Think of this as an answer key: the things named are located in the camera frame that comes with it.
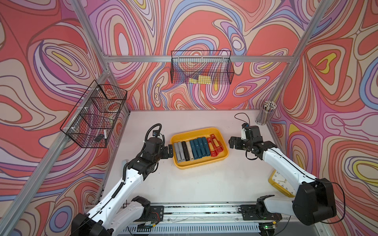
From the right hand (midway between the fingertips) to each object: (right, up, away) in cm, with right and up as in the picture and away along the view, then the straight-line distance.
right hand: (236, 145), depth 87 cm
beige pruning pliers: (-28, -4, +7) cm, 29 cm away
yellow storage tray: (-20, -10, 0) cm, 22 cm away
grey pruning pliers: (-35, -5, +5) cm, 36 cm away
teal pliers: (-23, -3, +7) cm, 24 cm away
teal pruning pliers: (-25, -3, +7) cm, 26 cm away
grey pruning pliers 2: (-33, -5, +6) cm, 34 cm away
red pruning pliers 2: (-8, -3, +10) cm, 13 cm away
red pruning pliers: (-12, -6, +9) cm, 16 cm away
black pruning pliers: (-31, -5, +7) cm, 32 cm away
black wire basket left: (-79, +13, -13) cm, 81 cm away
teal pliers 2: (-17, -2, +10) cm, 20 cm away
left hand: (-41, 0, -6) cm, 41 cm away
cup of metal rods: (+25, +18, +20) cm, 37 cm away
